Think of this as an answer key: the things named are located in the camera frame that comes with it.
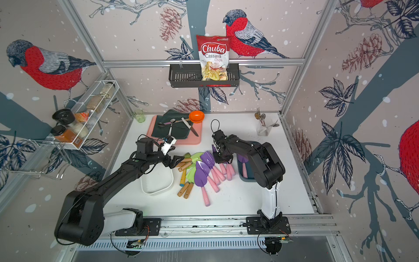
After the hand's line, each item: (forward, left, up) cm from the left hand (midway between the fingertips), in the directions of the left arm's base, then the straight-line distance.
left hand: (180, 149), depth 85 cm
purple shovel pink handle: (+1, -36, -13) cm, 38 cm away
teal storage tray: (-10, -38, -10) cm, 41 cm away
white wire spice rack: (+9, +40, +21) cm, 46 cm away
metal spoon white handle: (+31, +12, -13) cm, 36 cm away
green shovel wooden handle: (-1, -3, -11) cm, 11 cm away
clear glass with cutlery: (+20, -50, -9) cm, 54 cm away
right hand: (+1, -21, -14) cm, 25 cm away
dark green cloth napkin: (+29, +12, -13) cm, 34 cm away
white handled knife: (+26, -1, -13) cm, 29 cm away
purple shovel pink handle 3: (-8, -27, -10) cm, 30 cm away
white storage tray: (-12, +12, -12) cm, 21 cm away
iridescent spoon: (+29, +21, -14) cm, 38 cm away
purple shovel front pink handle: (-9, -11, -14) cm, 20 cm away
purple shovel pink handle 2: (+1, -14, -13) cm, 19 cm away
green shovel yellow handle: (-11, -1, -12) cm, 17 cm away
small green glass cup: (+34, +36, -10) cm, 50 cm away
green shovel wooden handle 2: (-11, -5, -13) cm, 18 cm away
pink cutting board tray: (+17, -3, -14) cm, 23 cm away
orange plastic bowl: (+34, -5, -11) cm, 36 cm away
